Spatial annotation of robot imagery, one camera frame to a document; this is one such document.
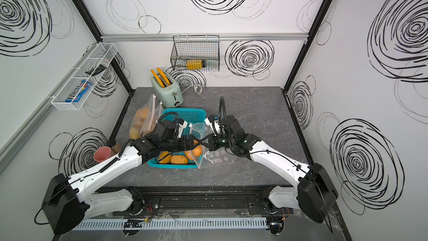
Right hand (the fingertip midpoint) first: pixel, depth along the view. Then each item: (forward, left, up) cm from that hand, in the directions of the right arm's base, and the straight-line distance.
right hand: (201, 142), depth 73 cm
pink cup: (-3, +48, -8) cm, 48 cm away
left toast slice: (+40, +29, +2) cm, 49 cm away
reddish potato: (-2, +2, -4) cm, 5 cm away
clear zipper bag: (+20, +37, -11) cm, 44 cm away
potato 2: (-3, +12, -14) cm, 18 cm away
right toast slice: (+44, +27, +1) cm, 51 cm away
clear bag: (-4, 0, -3) cm, 5 cm away
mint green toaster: (+33, +22, -5) cm, 40 cm away
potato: (-2, +19, -16) cm, 25 cm away
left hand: (+1, +2, -3) cm, 4 cm away
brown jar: (+1, +45, -12) cm, 46 cm away
